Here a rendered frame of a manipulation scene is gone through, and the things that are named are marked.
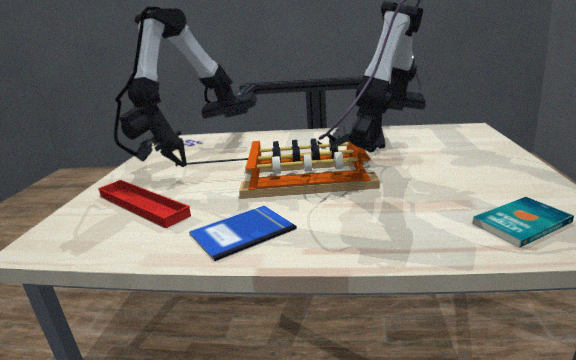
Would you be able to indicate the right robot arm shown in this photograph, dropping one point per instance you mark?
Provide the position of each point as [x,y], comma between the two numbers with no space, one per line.
[144,86]

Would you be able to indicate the blue notebook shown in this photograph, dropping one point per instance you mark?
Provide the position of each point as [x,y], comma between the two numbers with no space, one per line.
[240,232]

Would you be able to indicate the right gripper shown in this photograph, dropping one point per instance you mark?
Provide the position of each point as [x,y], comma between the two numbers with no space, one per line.
[164,134]

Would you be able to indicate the teal paperback book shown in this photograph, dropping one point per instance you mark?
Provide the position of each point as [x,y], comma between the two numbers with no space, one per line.
[522,221]

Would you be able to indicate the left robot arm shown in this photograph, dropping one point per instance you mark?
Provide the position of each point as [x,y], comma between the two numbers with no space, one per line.
[385,86]

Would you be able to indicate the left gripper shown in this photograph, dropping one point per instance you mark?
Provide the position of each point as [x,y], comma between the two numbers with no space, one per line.
[377,140]

